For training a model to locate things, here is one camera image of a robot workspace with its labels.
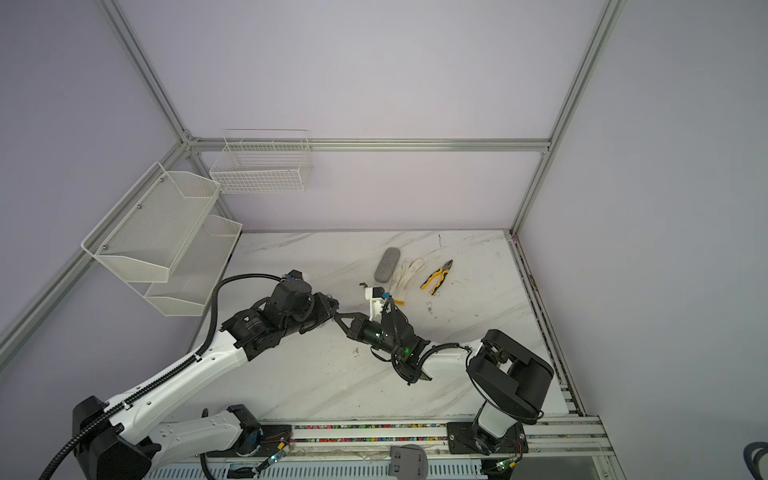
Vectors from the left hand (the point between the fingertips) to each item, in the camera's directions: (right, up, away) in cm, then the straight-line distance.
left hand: (336, 307), depth 76 cm
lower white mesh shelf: (-48, +8, +17) cm, 51 cm away
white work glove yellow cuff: (+18, +6, +28) cm, 34 cm away
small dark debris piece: (+4, +3, +28) cm, 29 cm away
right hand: (-1, -3, -2) cm, 4 cm away
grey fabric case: (+13, +11, +31) cm, 35 cm away
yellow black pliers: (+33, +8, +31) cm, 46 cm away
